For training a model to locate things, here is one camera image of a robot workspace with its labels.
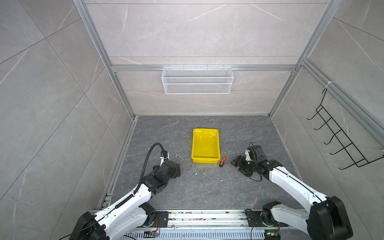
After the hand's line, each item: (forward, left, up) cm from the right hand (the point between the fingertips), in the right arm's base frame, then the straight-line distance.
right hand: (233, 163), depth 85 cm
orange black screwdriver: (+4, +5, -6) cm, 9 cm away
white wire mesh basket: (+51, +20, +23) cm, 60 cm away
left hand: (0, +36, +2) cm, 36 cm away
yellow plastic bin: (+16, +15, -7) cm, 23 cm away
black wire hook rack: (-6, -44, +21) cm, 50 cm away
